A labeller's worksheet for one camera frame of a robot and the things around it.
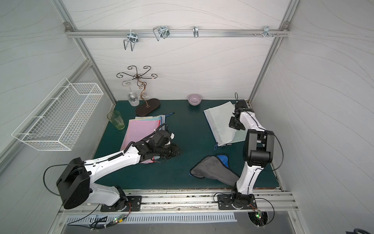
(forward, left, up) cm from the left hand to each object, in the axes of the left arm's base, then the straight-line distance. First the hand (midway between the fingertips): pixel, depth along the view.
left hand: (182, 153), depth 78 cm
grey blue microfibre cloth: (-4, -20, -11) cm, 23 cm away
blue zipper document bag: (+36, -26, -13) cm, 46 cm away
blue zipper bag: (+34, +18, -11) cm, 40 cm away
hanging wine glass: (+34, +34, +10) cm, 49 cm away
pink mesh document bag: (+22, +34, -11) cm, 42 cm away
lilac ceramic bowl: (+53, -6, -9) cm, 54 cm away
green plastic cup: (+26, +48, -2) cm, 55 cm away
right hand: (+23, -35, -4) cm, 42 cm away
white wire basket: (+4, +59, +20) cm, 63 cm away
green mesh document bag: (+15, -36, -5) cm, 39 cm away
